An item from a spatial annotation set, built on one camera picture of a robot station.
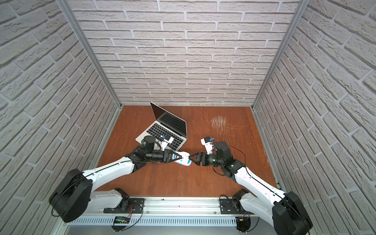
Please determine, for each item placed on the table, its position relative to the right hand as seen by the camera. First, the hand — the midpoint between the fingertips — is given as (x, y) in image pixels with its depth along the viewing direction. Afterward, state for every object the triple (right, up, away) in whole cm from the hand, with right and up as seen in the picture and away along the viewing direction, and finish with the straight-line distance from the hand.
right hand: (190, 160), depth 75 cm
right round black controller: (+26, -30, -5) cm, 40 cm away
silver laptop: (-16, +13, +28) cm, 35 cm away
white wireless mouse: (-3, 0, -1) cm, 3 cm away
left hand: (-6, +3, +1) cm, 7 cm away
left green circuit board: (-35, -29, -3) cm, 46 cm away
